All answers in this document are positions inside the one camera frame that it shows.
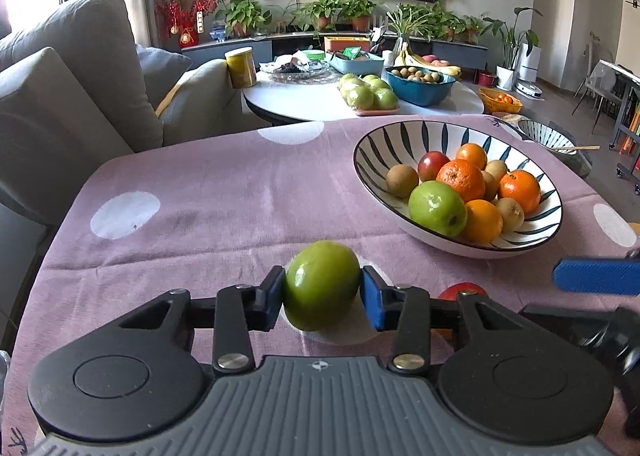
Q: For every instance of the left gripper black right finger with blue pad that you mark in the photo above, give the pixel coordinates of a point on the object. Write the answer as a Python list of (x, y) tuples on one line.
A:
[(413, 316)]

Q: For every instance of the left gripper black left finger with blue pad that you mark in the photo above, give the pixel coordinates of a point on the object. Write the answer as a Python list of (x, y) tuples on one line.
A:
[(232, 314)]

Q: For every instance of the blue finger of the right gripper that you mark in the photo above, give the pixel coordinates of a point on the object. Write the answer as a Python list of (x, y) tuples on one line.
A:
[(597, 275)]

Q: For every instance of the red apple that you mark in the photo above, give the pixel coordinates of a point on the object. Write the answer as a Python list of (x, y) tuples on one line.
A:
[(430, 164), (453, 292)]

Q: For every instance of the green apple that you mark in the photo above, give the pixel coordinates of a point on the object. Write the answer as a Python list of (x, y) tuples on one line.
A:
[(321, 283), (438, 207)]

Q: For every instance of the kiwi at bowl front right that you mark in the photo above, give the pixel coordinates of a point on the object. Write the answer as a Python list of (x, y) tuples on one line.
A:
[(512, 213)]

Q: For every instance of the green apple in bowl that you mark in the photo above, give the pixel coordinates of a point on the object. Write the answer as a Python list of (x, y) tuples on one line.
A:
[(438, 207)]

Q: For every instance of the orange at bowl right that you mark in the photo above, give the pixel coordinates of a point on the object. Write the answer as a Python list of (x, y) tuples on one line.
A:
[(522, 187)]

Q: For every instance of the brown kiwi in bowl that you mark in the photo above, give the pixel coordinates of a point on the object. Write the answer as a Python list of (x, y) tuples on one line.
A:
[(401, 180)]

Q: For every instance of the large orange in bowl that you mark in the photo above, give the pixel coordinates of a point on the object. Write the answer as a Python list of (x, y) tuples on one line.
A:
[(465, 178)]

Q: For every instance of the red apple in bowl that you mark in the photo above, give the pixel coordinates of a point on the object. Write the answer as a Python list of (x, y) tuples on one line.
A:
[(430, 164)]

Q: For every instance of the small striped bowl with spoon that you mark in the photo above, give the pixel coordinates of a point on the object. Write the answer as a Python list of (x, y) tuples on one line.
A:
[(553, 140)]

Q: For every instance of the striped white fruit bowl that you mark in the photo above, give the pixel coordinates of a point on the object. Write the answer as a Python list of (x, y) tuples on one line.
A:
[(405, 142)]

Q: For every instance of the small orange at back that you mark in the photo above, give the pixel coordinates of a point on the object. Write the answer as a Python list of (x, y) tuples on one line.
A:
[(474, 154)]

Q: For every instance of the yellow basket of oranges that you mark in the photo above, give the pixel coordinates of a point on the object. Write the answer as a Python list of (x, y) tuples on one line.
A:
[(497, 101)]

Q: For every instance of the tray of green apples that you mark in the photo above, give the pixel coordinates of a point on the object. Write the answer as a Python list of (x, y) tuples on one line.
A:
[(368, 96)]

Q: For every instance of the blue bowl of kiwis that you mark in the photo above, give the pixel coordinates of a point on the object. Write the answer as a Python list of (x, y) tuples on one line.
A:
[(421, 86)]

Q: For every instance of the white round coffee table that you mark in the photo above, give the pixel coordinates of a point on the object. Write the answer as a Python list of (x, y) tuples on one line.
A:
[(320, 100)]

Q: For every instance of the tall plant in white pot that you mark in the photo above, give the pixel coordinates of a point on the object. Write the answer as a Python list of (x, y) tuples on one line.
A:
[(512, 41)]

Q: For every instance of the yellow tin can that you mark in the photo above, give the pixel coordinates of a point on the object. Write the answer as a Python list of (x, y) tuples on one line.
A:
[(241, 66)]

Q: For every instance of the glass plate with snacks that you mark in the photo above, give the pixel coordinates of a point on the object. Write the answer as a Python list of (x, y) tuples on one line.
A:
[(295, 70)]

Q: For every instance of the bunch of bananas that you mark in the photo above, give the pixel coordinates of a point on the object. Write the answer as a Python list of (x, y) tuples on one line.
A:
[(406, 58)]

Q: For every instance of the light blue snack tray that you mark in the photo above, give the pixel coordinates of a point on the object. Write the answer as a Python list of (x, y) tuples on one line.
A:
[(364, 65)]

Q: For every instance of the grey sofa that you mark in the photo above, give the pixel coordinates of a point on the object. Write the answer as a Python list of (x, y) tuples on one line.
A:
[(76, 92)]

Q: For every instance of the potted green plant left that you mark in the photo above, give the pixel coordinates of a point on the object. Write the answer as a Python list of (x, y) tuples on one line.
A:
[(243, 18)]

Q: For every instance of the red flower decoration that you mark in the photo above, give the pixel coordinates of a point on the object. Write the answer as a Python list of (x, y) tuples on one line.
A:
[(185, 19)]

